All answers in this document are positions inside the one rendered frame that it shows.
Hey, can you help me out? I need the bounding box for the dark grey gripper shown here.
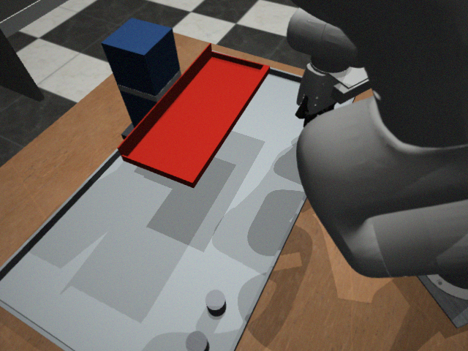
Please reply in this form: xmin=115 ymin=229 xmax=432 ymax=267
xmin=295 ymin=60 xmax=339 ymax=127

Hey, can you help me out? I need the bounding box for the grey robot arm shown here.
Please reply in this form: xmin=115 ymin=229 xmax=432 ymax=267
xmin=287 ymin=0 xmax=468 ymax=301

